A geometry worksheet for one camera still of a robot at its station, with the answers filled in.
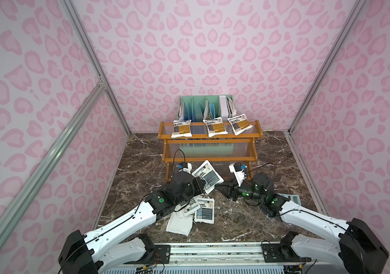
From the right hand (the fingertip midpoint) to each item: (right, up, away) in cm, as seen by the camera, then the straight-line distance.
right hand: (216, 186), depth 73 cm
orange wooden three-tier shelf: (+4, +14, +30) cm, 33 cm away
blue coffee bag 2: (-5, -16, +11) cm, 20 cm away
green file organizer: (-8, +41, +33) cm, 53 cm away
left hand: (-4, +2, +1) cm, 4 cm away
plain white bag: (-18, -20, +9) cm, 28 cm away
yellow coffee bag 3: (-16, +25, +7) cm, 31 cm away
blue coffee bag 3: (-11, -13, +11) cm, 20 cm away
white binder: (+6, +39, +23) cm, 45 cm away
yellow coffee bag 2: (0, +26, +7) cm, 27 cm away
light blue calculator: (+41, -10, +13) cm, 44 cm away
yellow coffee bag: (+12, +28, +8) cm, 31 cm away
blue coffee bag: (-4, +6, +2) cm, 7 cm away
